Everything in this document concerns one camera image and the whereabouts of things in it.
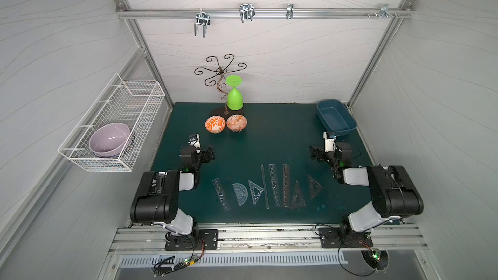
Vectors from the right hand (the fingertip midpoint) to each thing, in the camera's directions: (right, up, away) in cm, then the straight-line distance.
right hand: (321, 143), depth 96 cm
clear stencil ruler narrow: (-19, -19, -7) cm, 28 cm away
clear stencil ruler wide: (-24, -19, -7) cm, 31 cm away
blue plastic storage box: (+17, +13, +23) cm, 32 cm away
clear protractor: (-40, -21, -10) cm, 46 cm away
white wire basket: (-84, +19, -17) cm, 88 cm away
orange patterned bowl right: (-44, +10, +15) cm, 48 cm away
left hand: (-59, -1, -2) cm, 59 cm away
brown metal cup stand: (-51, +32, 0) cm, 60 cm away
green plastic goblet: (-44, +22, -3) cm, 49 cm away
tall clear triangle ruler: (-15, -20, -10) cm, 26 cm away
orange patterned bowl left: (-56, +9, +13) cm, 58 cm away
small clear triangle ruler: (-6, -19, -8) cm, 22 cm away
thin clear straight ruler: (-29, -19, -7) cm, 35 cm away
